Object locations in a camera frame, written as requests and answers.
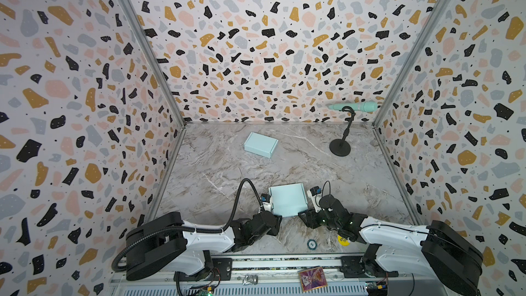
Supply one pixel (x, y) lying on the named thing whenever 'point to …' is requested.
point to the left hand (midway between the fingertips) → (284, 216)
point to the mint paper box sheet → (260, 144)
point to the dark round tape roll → (311, 244)
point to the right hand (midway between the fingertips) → (302, 211)
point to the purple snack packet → (312, 278)
